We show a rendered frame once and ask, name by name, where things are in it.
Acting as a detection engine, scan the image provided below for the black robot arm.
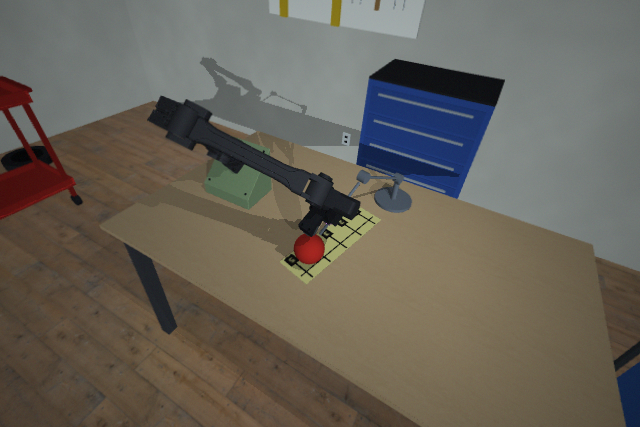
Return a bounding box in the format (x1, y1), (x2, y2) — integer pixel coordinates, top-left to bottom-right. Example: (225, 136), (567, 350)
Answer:
(147, 95), (361, 237)

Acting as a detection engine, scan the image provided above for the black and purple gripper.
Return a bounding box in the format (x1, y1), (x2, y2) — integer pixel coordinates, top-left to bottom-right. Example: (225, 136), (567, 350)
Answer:
(321, 208), (343, 227)

